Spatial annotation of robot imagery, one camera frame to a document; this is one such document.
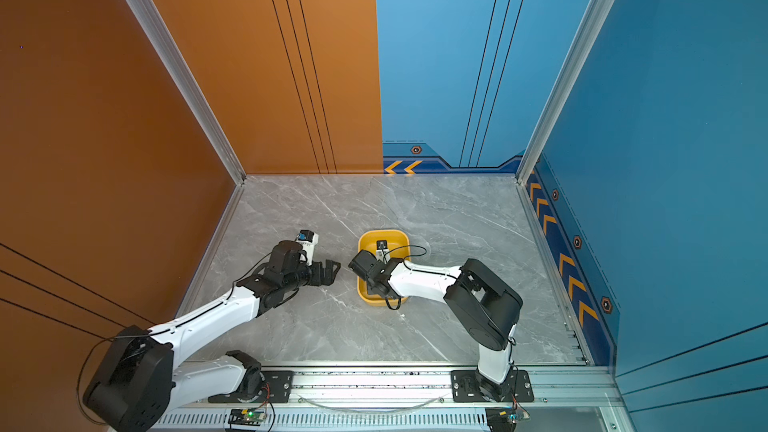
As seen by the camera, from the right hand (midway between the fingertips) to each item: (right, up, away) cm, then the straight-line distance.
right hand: (378, 282), depth 91 cm
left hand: (-14, +7, -4) cm, 16 cm away
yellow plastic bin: (+7, +12, -9) cm, 16 cm away
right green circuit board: (+30, -27, -21) cm, 45 cm away
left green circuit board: (-31, -27, -20) cm, 45 cm away
